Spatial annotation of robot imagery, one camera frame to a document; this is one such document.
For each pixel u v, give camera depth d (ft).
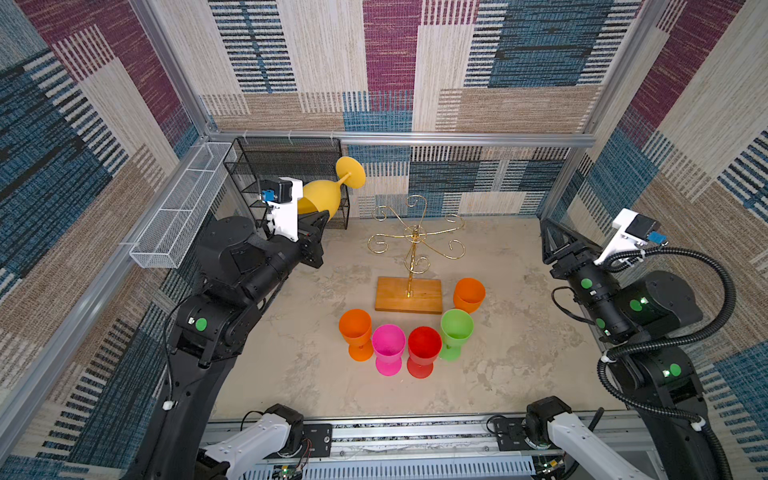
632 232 1.41
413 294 3.17
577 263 1.48
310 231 1.51
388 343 2.59
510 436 2.40
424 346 2.40
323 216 1.73
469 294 2.86
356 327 2.67
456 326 2.67
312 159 3.42
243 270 1.25
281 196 1.36
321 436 2.44
